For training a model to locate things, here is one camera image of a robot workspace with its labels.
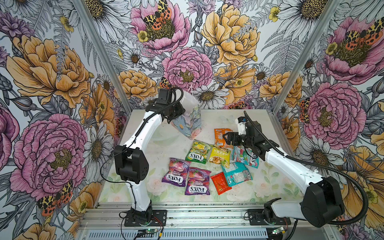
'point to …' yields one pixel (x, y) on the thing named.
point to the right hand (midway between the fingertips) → (229, 138)
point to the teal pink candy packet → (240, 153)
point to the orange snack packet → (219, 140)
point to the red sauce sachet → (220, 183)
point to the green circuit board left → (151, 230)
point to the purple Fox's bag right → (198, 182)
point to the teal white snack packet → (237, 173)
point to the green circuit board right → (278, 230)
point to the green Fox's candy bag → (199, 152)
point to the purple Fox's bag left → (176, 175)
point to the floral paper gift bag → (189, 123)
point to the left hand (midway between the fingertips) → (183, 114)
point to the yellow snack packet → (220, 155)
